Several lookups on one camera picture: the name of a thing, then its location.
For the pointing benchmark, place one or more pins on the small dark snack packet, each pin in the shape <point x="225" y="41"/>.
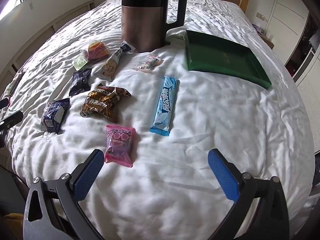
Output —
<point x="80" y="81"/>

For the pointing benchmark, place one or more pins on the small clear candy packet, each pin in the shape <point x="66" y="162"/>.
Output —
<point x="147" y="63"/>

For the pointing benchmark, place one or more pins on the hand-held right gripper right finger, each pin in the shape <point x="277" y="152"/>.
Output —
<point x="222" y="175"/>

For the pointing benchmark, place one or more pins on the clear packet of orange snacks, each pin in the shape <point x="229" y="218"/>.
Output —
<point x="96" y="50"/>

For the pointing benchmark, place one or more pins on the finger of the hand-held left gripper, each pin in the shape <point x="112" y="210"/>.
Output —
<point x="2" y="103"/>
<point x="11" y="120"/>

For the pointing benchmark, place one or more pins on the dark blue and white packet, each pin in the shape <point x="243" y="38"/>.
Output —
<point x="53" y="116"/>

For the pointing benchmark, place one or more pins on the small green snack packet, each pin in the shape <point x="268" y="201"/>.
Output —
<point x="80" y="63"/>

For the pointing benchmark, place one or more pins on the brown and black electric kettle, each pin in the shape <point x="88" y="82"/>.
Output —
<point x="142" y="25"/>

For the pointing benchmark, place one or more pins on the window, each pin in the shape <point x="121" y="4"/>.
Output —
<point x="15" y="5"/>

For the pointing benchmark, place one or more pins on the pink snack packet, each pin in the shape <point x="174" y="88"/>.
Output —
<point x="117" y="142"/>

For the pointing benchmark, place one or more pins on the wooden nightstand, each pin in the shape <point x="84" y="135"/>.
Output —
<point x="268" y="39"/>

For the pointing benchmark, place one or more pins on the white wardrobe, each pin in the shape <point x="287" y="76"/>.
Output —
<point x="287" y="10"/>

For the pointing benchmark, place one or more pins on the beige wall socket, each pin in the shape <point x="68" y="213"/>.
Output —
<point x="261" y="16"/>

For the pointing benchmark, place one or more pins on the green tray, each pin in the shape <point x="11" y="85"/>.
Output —
<point x="220" y="55"/>

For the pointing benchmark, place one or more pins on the white and blue cracker packet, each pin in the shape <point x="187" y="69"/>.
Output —
<point x="110" y="66"/>

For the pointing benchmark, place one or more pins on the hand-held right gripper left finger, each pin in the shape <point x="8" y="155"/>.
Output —
<point x="87" y="175"/>

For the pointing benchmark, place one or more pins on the light blue snack bar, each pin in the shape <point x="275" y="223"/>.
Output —
<point x="165" y="105"/>

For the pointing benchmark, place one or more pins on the brown oatmeal snack packet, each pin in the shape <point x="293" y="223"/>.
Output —
<point x="102" y="102"/>

